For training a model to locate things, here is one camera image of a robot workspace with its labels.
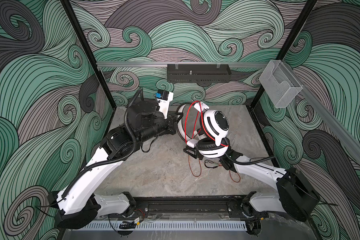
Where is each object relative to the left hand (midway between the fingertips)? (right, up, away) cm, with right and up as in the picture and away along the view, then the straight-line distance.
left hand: (183, 113), depth 55 cm
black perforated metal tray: (+12, +28, +41) cm, 51 cm away
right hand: (+2, -18, +21) cm, 28 cm away
